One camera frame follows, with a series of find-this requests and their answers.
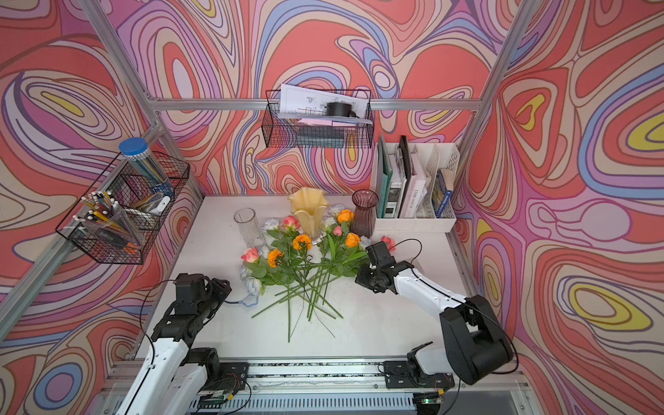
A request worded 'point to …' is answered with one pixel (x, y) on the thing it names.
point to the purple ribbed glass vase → (364, 213)
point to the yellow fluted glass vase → (308, 204)
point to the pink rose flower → (290, 220)
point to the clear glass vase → (249, 227)
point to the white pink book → (415, 186)
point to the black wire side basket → (143, 208)
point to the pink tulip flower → (337, 232)
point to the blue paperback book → (443, 204)
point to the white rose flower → (271, 224)
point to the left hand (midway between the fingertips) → (228, 284)
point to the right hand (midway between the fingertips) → (361, 285)
